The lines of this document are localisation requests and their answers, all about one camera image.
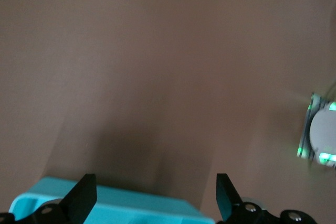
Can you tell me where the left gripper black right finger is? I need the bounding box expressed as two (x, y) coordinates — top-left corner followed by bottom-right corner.
(216, 173), (267, 224)

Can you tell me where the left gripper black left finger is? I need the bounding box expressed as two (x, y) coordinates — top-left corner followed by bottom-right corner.
(34, 173), (98, 224)

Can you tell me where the turquoise plastic bin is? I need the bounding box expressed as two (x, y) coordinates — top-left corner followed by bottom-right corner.
(8, 176), (215, 224)

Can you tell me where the brown table cover sheet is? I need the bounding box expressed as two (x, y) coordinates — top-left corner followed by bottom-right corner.
(0, 0), (336, 224)

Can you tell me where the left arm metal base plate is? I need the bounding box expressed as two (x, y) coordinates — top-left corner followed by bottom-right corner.
(296, 92), (336, 168)

